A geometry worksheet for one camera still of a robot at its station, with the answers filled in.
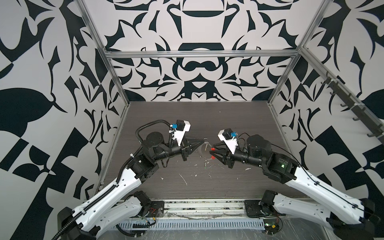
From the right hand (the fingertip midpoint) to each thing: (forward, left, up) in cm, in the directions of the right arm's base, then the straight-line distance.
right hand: (213, 149), depth 62 cm
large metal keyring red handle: (0, +3, +1) cm, 3 cm away
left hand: (+2, +4, +6) cm, 7 cm away
